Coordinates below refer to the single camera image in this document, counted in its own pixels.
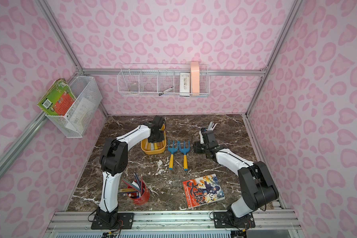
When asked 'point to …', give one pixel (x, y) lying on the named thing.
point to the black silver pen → (162, 92)
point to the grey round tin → (134, 87)
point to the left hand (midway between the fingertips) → (160, 137)
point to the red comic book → (202, 190)
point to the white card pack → (184, 84)
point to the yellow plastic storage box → (154, 148)
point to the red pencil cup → (138, 192)
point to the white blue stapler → (211, 126)
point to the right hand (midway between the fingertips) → (196, 144)
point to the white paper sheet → (81, 115)
